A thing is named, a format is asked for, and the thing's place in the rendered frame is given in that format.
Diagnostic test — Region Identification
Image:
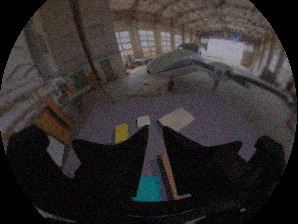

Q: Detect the brown rectangular bar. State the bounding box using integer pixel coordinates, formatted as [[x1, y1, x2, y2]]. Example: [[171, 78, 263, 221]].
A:
[[161, 155, 181, 200]]

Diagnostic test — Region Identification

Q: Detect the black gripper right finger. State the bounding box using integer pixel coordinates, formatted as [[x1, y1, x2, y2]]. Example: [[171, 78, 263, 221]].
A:
[[164, 125, 243, 196]]

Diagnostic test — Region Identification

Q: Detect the small yellow block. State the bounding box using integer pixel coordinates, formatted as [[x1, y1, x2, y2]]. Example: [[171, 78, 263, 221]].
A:
[[114, 123, 129, 145]]

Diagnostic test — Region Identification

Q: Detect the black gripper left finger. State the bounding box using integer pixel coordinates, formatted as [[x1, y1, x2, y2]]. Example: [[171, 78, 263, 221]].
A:
[[72, 124, 148, 198]]

